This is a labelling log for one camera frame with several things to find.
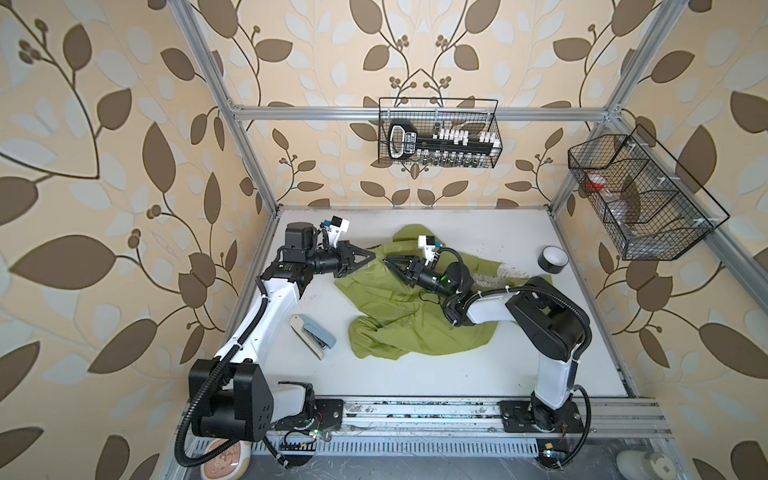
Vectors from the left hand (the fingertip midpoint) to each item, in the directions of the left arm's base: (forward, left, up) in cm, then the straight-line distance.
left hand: (375, 256), depth 73 cm
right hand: (+1, -3, -5) cm, 6 cm away
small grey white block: (-11, +18, -26) cm, 34 cm away
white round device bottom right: (-39, -58, -19) cm, 73 cm away
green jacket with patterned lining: (-6, -7, -23) cm, 24 cm away
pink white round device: (-41, +31, -25) cm, 57 cm away
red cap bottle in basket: (+22, -59, +7) cm, 63 cm away
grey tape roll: (+19, -60, -26) cm, 69 cm away
